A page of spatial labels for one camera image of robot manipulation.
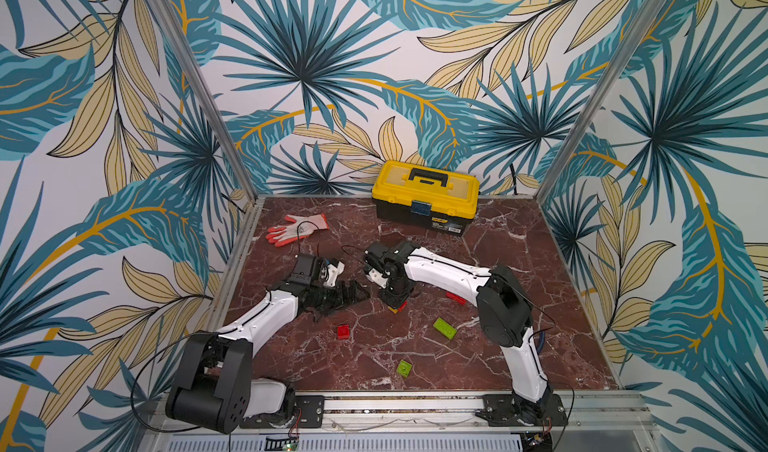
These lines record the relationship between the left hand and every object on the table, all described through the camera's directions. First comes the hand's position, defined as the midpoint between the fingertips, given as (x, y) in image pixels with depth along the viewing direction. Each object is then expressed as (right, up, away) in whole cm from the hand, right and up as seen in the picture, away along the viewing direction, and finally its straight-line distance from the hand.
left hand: (358, 303), depth 83 cm
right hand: (+11, 0, +6) cm, 12 cm away
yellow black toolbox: (+21, +32, +16) cm, 41 cm away
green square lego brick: (+13, -17, -3) cm, 21 cm away
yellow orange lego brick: (+10, -4, +6) cm, 13 cm away
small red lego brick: (-4, -9, +2) cm, 10 cm away
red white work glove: (-28, +19, +23) cm, 41 cm away
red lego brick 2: (+22, +7, -25) cm, 34 cm away
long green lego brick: (+25, -8, +4) cm, 27 cm away
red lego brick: (+13, -1, +2) cm, 13 cm away
